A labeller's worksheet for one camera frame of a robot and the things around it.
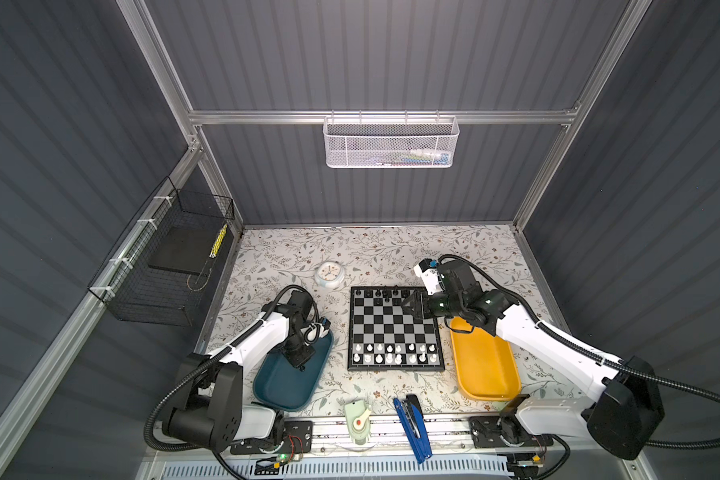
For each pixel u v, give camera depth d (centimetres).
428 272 72
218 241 80
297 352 75
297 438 72
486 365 86
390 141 124
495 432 72
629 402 40
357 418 69
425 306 68
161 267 72
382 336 89
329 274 103
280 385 85
